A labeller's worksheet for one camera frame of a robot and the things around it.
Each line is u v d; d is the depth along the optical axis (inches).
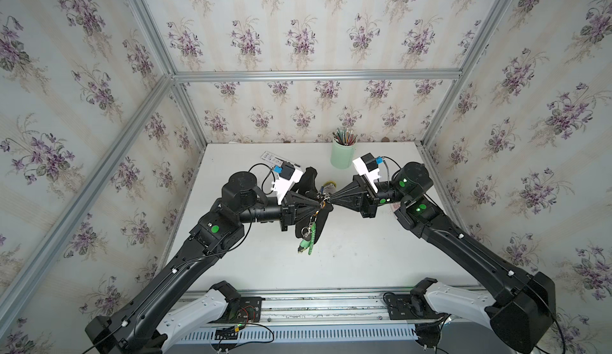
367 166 19.9
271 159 43.9
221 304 23.8
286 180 20.1
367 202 21.0
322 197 24.0
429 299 24.2
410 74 37.7
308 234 22.9
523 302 14.8
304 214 21.8
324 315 28.8
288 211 19.6
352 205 22.2
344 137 41.4
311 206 22.3
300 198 21.9
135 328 14.6
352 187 21.6
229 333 28.1
